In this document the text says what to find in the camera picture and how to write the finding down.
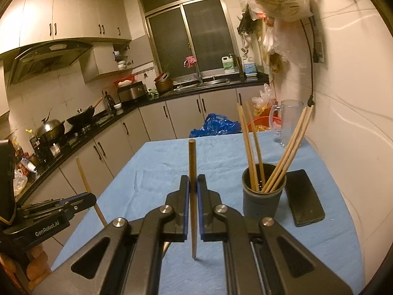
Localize beige upper cabinets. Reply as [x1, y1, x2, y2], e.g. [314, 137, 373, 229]
[0, 0, 132, 83]

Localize steel kettle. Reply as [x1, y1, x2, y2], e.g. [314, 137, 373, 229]
[104, 91, 116, 111]

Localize white green-label detergent bottle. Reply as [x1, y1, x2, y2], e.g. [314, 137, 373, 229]
[222, 54, 237, 74]

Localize steel countertop appliance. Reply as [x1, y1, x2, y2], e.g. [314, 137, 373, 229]
[117, 81, 146, 103]

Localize person's left hand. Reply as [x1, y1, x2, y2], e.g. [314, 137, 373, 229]
[26, 243, 52, 290]

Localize beige cabinets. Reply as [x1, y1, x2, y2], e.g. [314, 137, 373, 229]
[0, 0, 132, 83]
[31, 84, 271, 262]

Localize white blue-label jug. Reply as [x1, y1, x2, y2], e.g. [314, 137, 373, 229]
[242, 56, 258, 77]

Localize steel pot lid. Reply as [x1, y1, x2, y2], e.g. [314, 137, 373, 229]
[34, 111, 66, 139]

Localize steel sink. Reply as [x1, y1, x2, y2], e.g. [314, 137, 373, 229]
[173, 78, 230, 92]

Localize dark grey chopstick holder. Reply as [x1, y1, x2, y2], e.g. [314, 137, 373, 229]
[241, 163, 287, 220]

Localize pale wooden chopstick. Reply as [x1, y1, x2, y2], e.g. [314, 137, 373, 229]
[75, 157, 109, 227]

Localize black smartphone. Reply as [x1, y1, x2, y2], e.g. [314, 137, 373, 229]
[285, 169, 325, 227]

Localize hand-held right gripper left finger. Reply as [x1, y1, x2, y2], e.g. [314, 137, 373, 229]
[31, 175, 190, 295]

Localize black plug with cable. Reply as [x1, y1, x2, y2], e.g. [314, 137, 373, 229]
[299, 18, 316, 107]

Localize red tray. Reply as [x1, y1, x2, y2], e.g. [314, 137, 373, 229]
[113, 74, 136, 87]

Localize clear plastic bag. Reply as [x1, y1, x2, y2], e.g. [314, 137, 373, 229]
[252, 83, 277, 114]

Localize clear plastic pitcher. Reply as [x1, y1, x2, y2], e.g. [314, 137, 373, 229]
[269, 99, 305, 148]

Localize steel faucet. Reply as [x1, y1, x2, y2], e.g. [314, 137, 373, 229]
[183, 58, 203, 83]

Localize blue plastic bag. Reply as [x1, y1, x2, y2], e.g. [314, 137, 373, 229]
[189, 113, 241, 138]

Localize black wok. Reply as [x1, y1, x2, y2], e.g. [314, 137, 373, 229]
[66, 97, 103, 126]

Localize beige lower cabinets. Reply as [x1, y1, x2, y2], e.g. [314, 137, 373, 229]
[31, 84, 271, 262]

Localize red basin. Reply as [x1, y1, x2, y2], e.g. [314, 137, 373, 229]
[246, 115, 282, 133]

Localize window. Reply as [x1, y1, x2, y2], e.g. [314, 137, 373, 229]
[138, 0, 238, 77]

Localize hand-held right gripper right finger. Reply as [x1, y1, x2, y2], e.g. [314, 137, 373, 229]
[197, 174, 354, 295]

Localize wall power strip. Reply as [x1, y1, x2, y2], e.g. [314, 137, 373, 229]
[311, 15, 325, 63]

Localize dark wooden chopstick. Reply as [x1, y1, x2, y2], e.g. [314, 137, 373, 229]
[188, 139, 198, 260]

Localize stacked white bowls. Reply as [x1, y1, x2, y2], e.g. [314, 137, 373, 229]
[113, 51, 129, 70]

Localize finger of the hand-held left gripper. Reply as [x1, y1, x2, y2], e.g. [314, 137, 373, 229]
[23, 206, 75, 226]
[17, 192, 97, 215]

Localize brown pot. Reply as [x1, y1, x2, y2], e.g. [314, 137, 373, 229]
[154, 77, 174, 94]

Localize black range hood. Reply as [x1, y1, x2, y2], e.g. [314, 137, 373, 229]
[6, 40, 94, 86]

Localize black kitchen countertop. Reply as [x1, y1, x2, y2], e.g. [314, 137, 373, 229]
[12, 74, 271, 203]

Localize bundle of pale chopsticks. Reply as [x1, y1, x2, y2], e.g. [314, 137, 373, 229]
[236, 101, 314, 193]

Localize blue tablecloth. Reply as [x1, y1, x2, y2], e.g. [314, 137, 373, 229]
[51, 129, 366, 295]

